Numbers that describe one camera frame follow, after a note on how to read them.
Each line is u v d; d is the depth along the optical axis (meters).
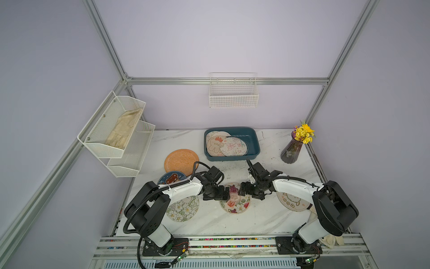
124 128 0.80
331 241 0.75
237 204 0.86
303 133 0.86
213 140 1.11
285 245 0.73
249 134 1.14
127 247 0.75
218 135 1.12
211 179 0.70
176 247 0.72
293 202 0.86
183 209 0.84
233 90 0.95
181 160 1.04
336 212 0.44
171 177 0.96
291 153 0.97
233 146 1.08
